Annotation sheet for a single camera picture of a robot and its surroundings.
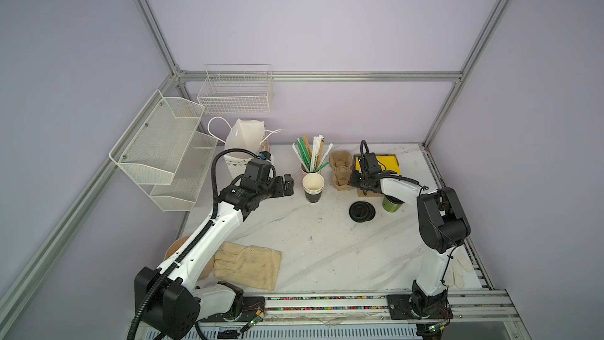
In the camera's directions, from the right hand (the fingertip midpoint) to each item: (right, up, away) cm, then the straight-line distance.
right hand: (348, 179), depth 100 cm
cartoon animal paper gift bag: (-45, +19, +1) cm, 49 cm away
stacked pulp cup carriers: (-1, +8, +10) cm, 13 cm away
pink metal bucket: (-19, +3, -2) cm, 19 cm away
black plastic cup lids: (+5, -13, -4) cm, 14 cm away
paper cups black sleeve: (-15, -2, -5) cm, 16 cm away
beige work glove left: (-36, -30, -17) cm, 50 cm away
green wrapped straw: (-18, +10, -2) cm, 21 cm away
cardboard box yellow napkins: (+21, +7, +9) cm, 24 cm away
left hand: (-27, -1, -20) cm, 33 cm away
